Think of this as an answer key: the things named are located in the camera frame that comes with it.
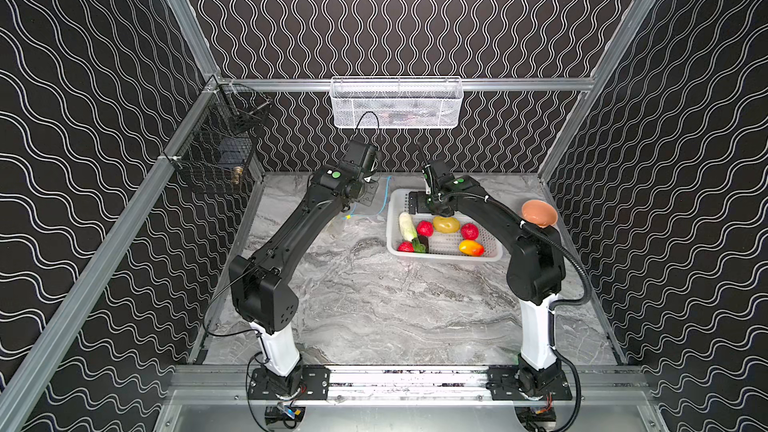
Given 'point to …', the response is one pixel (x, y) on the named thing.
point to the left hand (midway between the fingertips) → (369, 186)
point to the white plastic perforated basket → (442, 247)
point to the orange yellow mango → (471, 247)
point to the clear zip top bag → (369, 219)
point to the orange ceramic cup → (539, 212)
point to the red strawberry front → (405, 246)
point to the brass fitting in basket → (237, 171)
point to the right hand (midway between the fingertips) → (424, 206)
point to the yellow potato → (445, 224)
